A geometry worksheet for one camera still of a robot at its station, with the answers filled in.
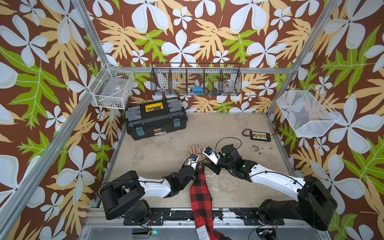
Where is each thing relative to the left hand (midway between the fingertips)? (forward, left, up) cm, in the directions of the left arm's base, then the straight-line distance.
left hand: (198, 162), depth 86 cm
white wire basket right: (+19, -61, +20) cm, 67 cm away
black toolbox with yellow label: (+27, +28, +9) cm, 40 cm away
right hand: (0, -3, +4) cm, 5 cm away
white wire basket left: (+33, +51, +28) cm, 67 cm away
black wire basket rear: (+50, +1, +23) cm, 55 cm away
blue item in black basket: (+40, 0, +21) cm, 45 cm away
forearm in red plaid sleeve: (-22, -1, -3) cm, 22 cm away
